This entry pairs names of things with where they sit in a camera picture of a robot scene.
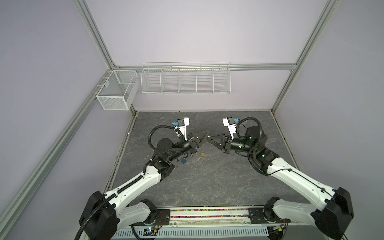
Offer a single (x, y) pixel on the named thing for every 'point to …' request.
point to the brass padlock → (202, 154)
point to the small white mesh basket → (119, 90)
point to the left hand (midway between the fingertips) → (210, 135)
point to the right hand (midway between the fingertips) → (207, 141)
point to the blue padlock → (183, 160)
